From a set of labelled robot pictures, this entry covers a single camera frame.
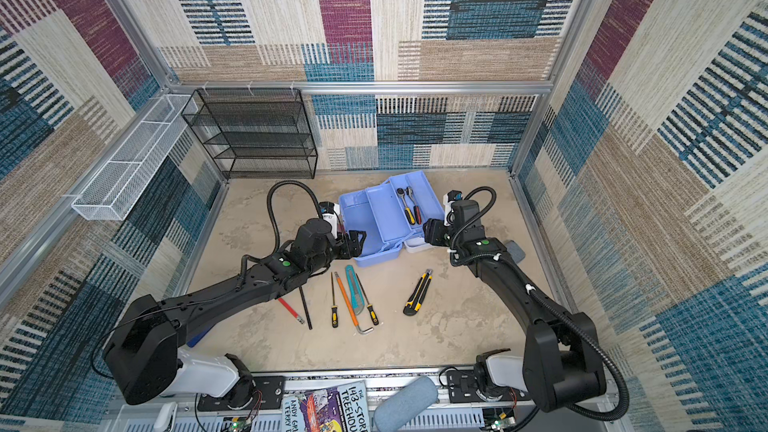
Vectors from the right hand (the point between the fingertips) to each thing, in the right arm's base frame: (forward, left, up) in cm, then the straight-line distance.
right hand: (434, 231), depth 86 cm
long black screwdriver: (-16, +19, -14) cm, 29 cm away
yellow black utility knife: (-15, +6, -13) cm, 20 cm away
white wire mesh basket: (0, +77, +20) cm, 80 cm away
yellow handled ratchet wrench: (+8, +7, -3) cm, 11 cm away
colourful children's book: (-40, +25, -11) cm, 49 cm away
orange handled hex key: (-22, +21, -14) cm, 34 cm away
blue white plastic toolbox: (+11, +12, -6) cm, 17 cm away
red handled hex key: (-19, +39, -14) cm, 45 cm away
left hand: (-2, +21, +4) cm, 22 cm away
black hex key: (-18, +37, -13) cm, 43 cm away
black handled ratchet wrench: (+10, +4, -2) cm, 11 cm away
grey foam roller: (-41, +13, -10) cm, 44 cm away
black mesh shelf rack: (+43, +61, +3) cm, 75 cm away
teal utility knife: (-12, +23, -13) cm, 29 cm away
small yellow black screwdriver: (-20, +29, -13) cm, 37 cm away
